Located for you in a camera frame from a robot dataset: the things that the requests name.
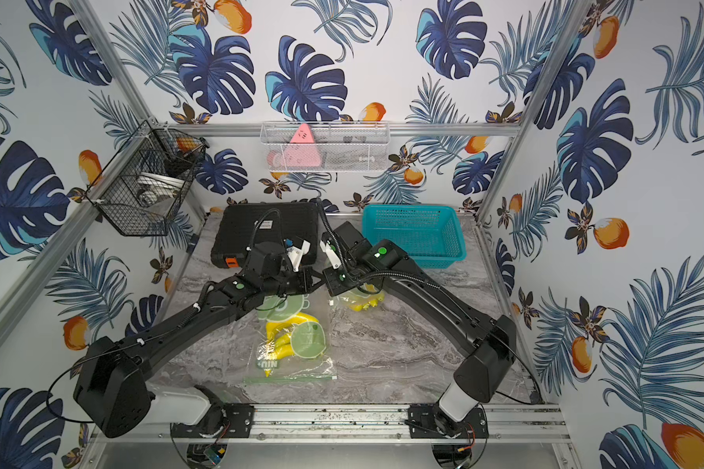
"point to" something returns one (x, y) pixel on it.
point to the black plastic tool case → (242, 227)
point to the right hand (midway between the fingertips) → (332, 278)
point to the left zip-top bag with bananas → (293, 340)
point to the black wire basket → (149, 181)
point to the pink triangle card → (301, 150)
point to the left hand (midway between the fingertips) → (328, 274)
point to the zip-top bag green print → (366, 296)
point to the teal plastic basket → (431, 235)
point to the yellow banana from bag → (371, 303)
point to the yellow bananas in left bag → (281, 347)
